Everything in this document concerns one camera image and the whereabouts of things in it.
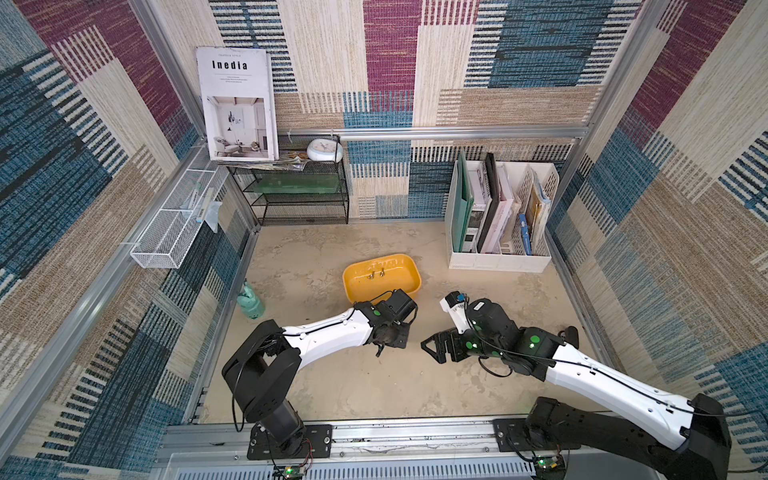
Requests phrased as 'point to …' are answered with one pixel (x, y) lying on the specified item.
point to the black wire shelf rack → (294, 189)
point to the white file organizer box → (498, 215)
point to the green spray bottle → (251, 306)
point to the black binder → (492, 182)
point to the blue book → (526, 234)
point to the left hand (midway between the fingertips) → (400, 335)
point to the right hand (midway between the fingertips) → (433, 338)
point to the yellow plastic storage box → (369, 279)
